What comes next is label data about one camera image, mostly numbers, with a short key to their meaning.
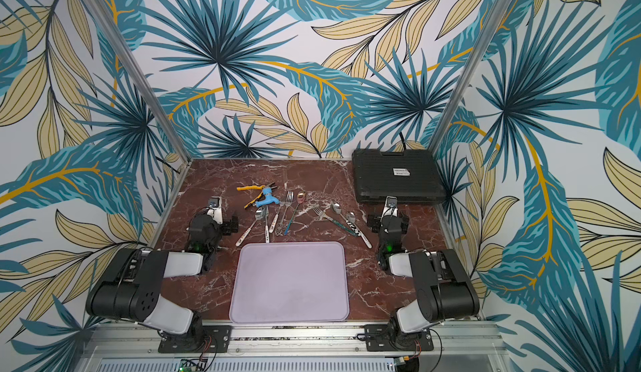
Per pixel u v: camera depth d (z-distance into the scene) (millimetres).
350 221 996
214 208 778
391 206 769
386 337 733
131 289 444
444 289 448
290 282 868
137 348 720
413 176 1065
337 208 1030
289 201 1038
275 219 985
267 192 1034
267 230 954
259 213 1001
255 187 1092
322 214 1010
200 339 703
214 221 743
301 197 1044
